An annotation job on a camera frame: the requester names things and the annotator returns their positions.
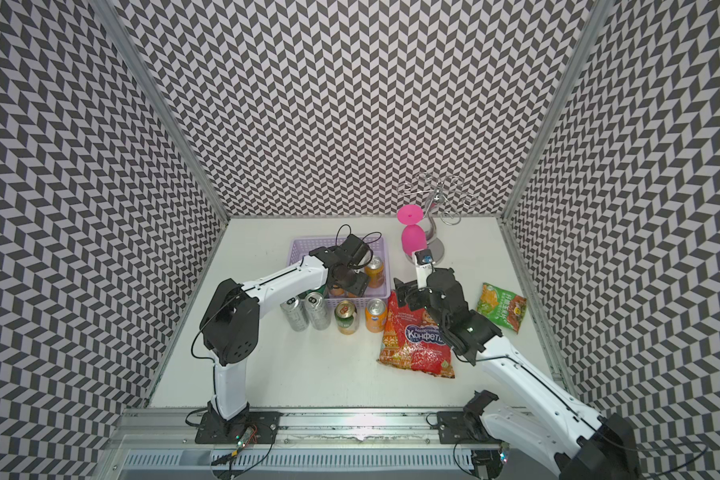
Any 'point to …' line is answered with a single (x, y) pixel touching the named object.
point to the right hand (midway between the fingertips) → (414, 279)
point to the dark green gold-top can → (345, 313)
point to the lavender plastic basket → (301, 246)
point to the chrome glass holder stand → (439, 193)
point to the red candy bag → (412, 339)
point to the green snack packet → (502, 306)
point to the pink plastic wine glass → (413, 235)
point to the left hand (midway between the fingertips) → (354, 284)
